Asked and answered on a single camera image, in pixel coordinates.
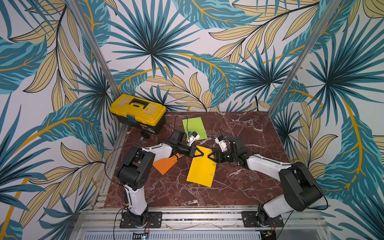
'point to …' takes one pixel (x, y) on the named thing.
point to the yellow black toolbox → (143, 114)
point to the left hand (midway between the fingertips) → (202, 155)
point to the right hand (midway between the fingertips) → (210, 155)
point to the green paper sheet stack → (194, 125)
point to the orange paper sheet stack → (163, 164)
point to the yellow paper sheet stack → (202, 168)
